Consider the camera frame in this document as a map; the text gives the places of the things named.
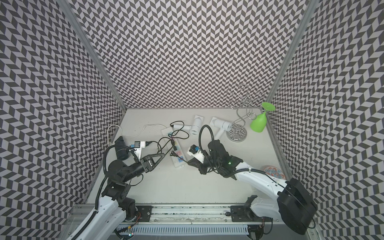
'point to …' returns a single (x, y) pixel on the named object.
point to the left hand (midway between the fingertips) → (164, 157)
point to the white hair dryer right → (223, 125)
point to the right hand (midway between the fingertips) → (190, 164)
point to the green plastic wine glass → (258, 123)
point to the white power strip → (173, 148)
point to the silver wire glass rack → (241, 98)
